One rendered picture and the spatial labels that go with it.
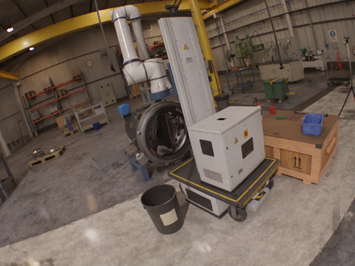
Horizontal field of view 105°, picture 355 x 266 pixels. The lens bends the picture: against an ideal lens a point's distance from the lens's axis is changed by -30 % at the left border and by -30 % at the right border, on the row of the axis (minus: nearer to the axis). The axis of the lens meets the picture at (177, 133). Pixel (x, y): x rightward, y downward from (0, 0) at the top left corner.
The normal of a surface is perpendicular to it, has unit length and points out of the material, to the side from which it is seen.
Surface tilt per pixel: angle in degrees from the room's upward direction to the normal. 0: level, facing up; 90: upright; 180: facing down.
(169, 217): 93
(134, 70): 80
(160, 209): 93
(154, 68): 90
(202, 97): 90
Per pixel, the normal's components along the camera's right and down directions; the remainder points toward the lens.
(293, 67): 0.27, 0.23
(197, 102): 0.60, 0.10
